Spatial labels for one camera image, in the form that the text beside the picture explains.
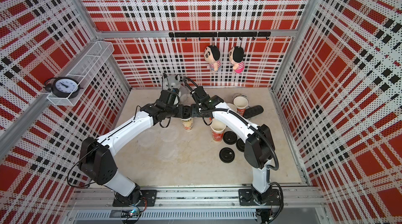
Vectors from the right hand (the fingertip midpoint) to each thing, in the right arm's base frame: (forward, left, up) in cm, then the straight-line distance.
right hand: (198, 111), depth 85 cm
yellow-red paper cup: (-2, +7, -9) cm, 11 cm away
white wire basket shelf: (+14, +58, +18) cm, 62 cm away
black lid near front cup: (-8, -18, -17) cm, 26 cm away
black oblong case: (+11, -35, -15) cm, 40 cm away
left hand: (+2, +8, 0) cm, 8 cm away
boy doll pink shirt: (+31, -23, +14) cm, 41 cm away
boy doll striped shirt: (+29, -8, +16) cm, 34 cm away
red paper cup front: (-5, -11, -10) cm, 16 cm away
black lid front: (-18, -16, -17) cm, 29 cm away
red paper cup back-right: (+10, -26, -6) cm, 28 cm away
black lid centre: (-13, -24, -17) cm, 32 cm away
